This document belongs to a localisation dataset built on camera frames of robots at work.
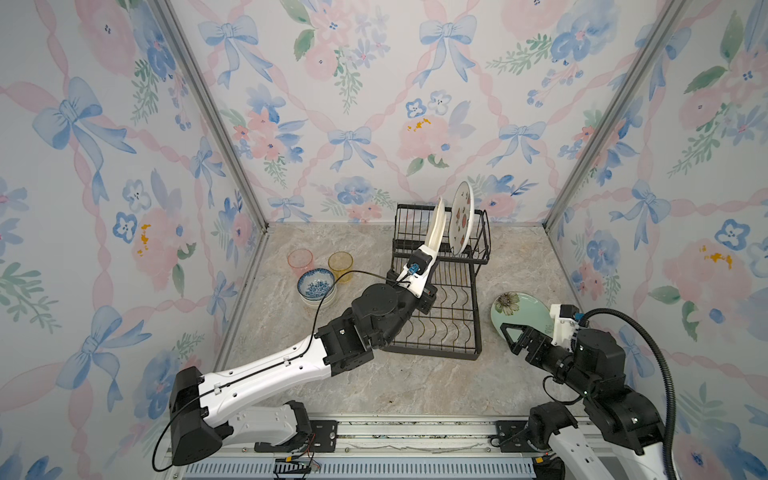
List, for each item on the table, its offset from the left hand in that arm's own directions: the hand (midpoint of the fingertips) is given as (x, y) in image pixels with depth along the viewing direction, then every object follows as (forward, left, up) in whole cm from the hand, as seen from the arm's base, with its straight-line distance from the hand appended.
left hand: (432, 257), depth 60 cm
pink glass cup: (+28, +40, -37) cm, 61 cm away
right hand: (-7, -20, -18) cm, 28 cm away
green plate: (+10, -32, -38) cm, 51 cm away
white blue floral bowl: (+15, +32, -33) cm, 48 cm away
